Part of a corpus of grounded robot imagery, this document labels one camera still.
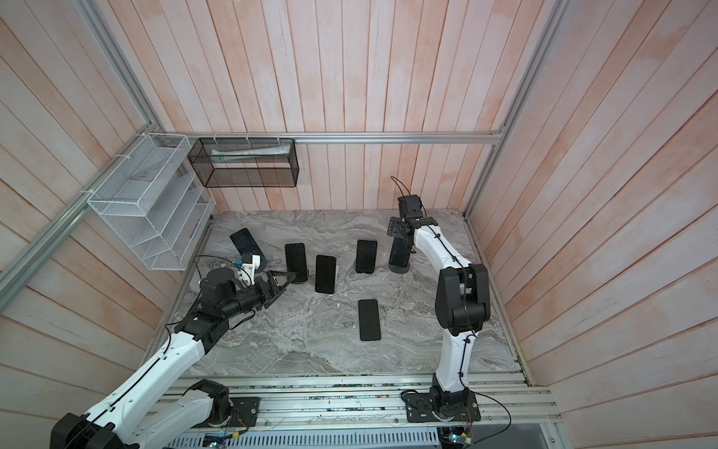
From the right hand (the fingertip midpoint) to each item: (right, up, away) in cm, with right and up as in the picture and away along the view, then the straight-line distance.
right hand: (403, 227), depth 98 cm
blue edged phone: (-13, -10, -3) cm, 17 cm away
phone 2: (-13, -31, -6) cm, 34 cm away
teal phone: (-27, -16, -5) cm, 32 cm away
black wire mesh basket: (-59, +25, +6) cm, 64 cm away
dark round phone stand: (0, -16, +5) cm, 17 cm away
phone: (-57, -6, -1) cm, 57 cm away
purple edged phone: (-1, -9, 0) cm, 9 cm away
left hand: (-35, -18, -23) cm, 45 cm away
